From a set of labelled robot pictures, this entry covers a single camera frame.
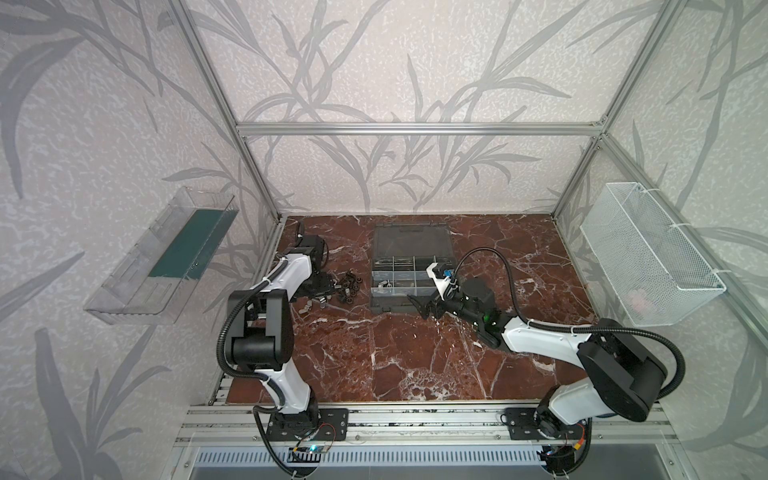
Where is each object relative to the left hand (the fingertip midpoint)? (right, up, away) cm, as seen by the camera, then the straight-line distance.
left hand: (317, 283), depth 93 cm
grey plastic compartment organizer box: (+26, +8, +9) cm, 29 cm away
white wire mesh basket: (+81, +8, -30) cm, 86 cm away
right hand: (+32, +4, -10) cm, 34 cm away
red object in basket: (+86, -1, -20) cm, 88 cm away
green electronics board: (+3, -39, -21) cm, 44 cm away
